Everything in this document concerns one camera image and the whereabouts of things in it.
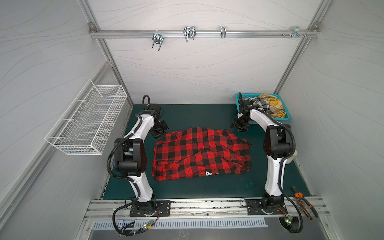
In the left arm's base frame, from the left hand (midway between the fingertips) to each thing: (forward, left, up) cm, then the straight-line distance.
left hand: (168, 131), depth 92 cm
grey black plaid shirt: (+24, -64, +3) cm, 69 cm away
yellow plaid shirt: (+23, -74, +1) cm, 78 cm away
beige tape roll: (-14, -73, -7) cm, 75 cm away
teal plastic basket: (+15, -80, 0) cm, 81 cm away
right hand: (+9, -45, -4) cm, 46 cm away
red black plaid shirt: (-10, -18, -7) cm, 22 cm away
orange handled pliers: (-33, -73, -9) cm, 80 cm away
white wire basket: (-14, +33, +22) cm, 42 cm away
